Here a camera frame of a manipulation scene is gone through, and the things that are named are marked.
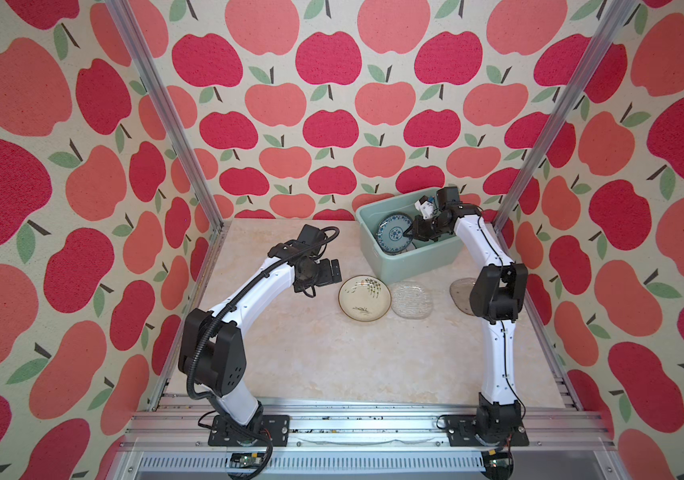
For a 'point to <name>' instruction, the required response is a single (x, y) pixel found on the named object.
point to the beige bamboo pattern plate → (364, 298)
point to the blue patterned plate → (390, 233)
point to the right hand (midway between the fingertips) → (411, 233)
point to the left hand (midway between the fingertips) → (333, 280)
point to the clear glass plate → (412, 300)
